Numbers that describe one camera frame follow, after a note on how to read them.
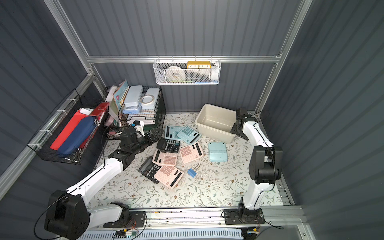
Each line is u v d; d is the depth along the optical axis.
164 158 0.92
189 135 1.04
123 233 0.70
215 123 1.15
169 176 0.85
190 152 0.96
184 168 0.91
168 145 0.97
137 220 0.73
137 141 0.67
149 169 0.88
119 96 0.92
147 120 0.91
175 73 0.84
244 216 0.67
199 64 0.87
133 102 0.93
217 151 0.96
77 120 0.74
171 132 1.06
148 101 0.97
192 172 0.88
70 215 0.40
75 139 0.66
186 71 0.88
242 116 0.68
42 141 0.61
